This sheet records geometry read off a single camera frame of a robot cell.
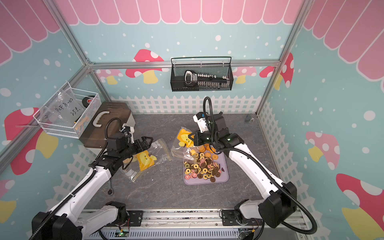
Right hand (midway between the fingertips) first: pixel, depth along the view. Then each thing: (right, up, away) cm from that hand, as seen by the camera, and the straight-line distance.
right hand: (185, 136), depth 73 cm
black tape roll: (-55, +19, +7) cm, 58 cm away
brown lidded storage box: (-51, +9, +21) cm, 56 cm away
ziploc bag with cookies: (-19, -9, +23) cm, 31 cm away
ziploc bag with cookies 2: (-1, -5, +2) cm, 6 cm away
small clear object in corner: (+46, +11, +43) cm, 64 cm away
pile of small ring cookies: (+10, -18, +14) cm, 25 cm away
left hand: (-22, -4, +7) cm, 23 cm away
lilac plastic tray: (+21, -24, +14) cm, 36 cm away
